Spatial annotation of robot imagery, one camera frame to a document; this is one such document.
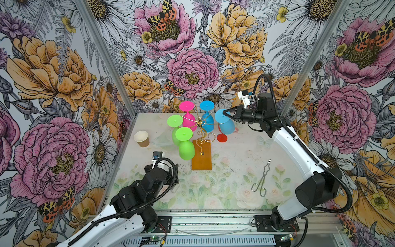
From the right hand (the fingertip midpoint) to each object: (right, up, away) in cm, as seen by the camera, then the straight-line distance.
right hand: (224, 116), depth 72 cm
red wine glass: (+3, -12, +36) cm, 38 cm away
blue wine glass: (-7, -1, +11) cm, 14 cm away
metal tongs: (+23, -36, +15) cm, 45 cm away
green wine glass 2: (-23, -2, 0) cm, 23 cm away
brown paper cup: (-49, -12, +29) cm, 58 cm away
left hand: (-27, -24, 0) cm, 36 cm away
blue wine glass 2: (+3, -4, +8) cm, 10 cm away
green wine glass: (-17, -16, +1) cm, 23 cm away
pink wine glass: (-17, -2, +3) cm, 17 cm away
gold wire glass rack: (-10, -25, +23) cm, 35 cm away
